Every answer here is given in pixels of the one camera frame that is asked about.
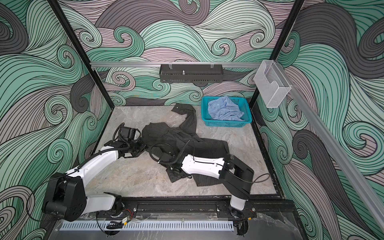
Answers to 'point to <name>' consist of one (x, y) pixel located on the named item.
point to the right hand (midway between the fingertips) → (174, 177)
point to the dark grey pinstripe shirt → (183, 141)
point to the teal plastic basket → (241, 101)
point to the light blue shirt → (224, 109)
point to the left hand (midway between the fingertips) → (149, 144)
